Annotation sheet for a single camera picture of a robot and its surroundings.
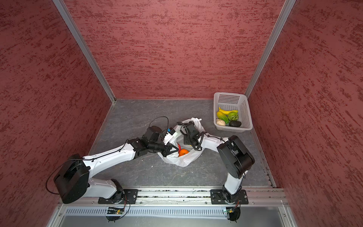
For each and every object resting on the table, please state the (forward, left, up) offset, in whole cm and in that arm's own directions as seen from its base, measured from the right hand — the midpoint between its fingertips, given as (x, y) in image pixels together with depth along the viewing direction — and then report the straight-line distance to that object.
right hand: (188, 141), depth 95 cm
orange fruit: (-10, +3, +4) cm, 11 cm away
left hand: (-13, +7, +12) cm, 19 cm away
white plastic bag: (-16, +8, +12) cm, 22 cm away
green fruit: (+18, -26, +4) cm, 32 cm away
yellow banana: (+24, -32, +1) cm, 40 cm away
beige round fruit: (+12, -24, +4) cm, 27 cm away
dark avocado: (+11, -35, +3) cm, 37 cm away
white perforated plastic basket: (+35, -39, +1) cm, 53 cm away
